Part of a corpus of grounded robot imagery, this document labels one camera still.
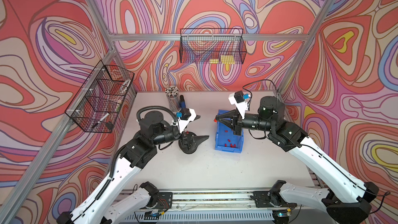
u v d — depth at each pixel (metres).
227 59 0.91
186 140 0.57
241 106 0.51
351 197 0.37
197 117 0.60
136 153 0.45
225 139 0.93
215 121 0.59
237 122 0.50
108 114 0.75
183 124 0.49
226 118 0.57
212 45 0.96
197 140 0.56
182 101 1.09
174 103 1.03
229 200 0.75
